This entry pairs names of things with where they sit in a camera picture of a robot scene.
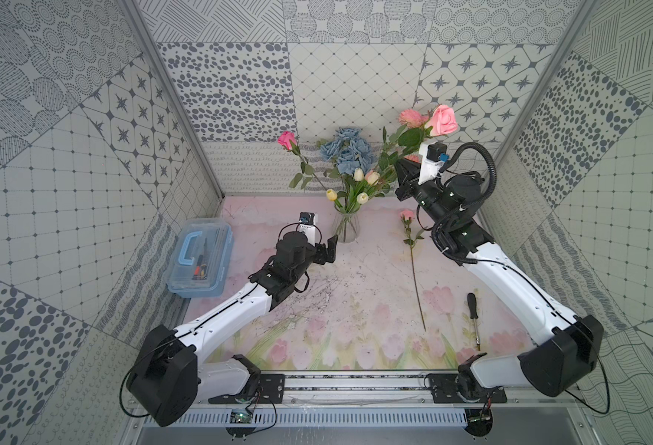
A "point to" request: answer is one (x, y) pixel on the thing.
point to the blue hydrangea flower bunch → (349, 150)
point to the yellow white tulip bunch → (358, 191)
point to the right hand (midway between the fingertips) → (394, 161)
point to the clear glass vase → (347, 226)
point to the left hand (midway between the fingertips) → (331, 235)
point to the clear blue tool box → (200, 258)
